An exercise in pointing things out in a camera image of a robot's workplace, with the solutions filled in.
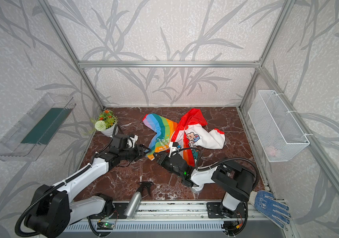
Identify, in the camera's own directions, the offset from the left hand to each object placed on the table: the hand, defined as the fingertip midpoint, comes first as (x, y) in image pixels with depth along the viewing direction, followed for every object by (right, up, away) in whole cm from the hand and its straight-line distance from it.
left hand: (150, 147), depth 82 cm
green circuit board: (-20, -36, -12) cm, 43 cm away
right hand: (+2, -1, -3) cm, 4 cm away
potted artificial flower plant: (-28, +13, +7) cm, 31 cm away
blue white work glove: (+61, -28, -7) cm, 67 cm away
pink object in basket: (+62, 0, -10) cm, 62 cm away
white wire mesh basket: (+58, +10, -21) cm, 62 cm away
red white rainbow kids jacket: (+25, +7, +16) cm, 30 cm away
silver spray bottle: (-6, -25, -7) cm, 26 cm away
